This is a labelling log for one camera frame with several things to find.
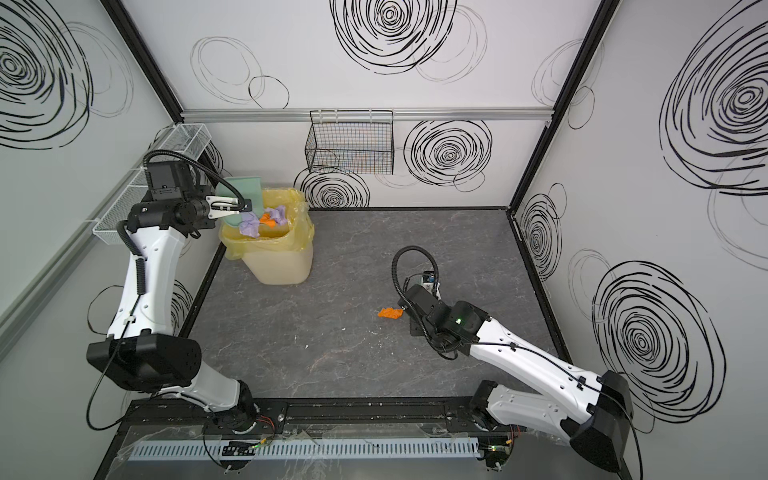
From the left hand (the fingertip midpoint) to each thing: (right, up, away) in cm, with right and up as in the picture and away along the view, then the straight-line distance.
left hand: (198, 193), depth 74 cm
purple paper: (+9, -7, +8) cm, 14 cm away
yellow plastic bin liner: (+23, -10, +7) cm, 26 cm away
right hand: (+55, -32, +2) cm, 63 cm away
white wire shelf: (-17, +18, +17) cm, 30 cm away
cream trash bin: (+14, -21, +20) cm, 32 cm away
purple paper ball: (+16, -4, +11) cm, 20 cm away
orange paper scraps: (+13, -6, +10) cm, 17 cm away
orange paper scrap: (+48, -34, +17) cm, 62 cm away
